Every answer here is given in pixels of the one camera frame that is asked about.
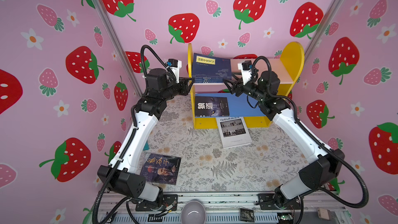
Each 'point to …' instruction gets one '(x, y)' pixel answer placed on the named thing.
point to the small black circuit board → (246, 215)
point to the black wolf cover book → (211, 106)
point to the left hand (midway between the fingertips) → (192, 78)
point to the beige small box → (324, 213)
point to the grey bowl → (193, 212)
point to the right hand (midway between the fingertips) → (226, 76)
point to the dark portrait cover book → (160, 168)
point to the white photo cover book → (233, 131)
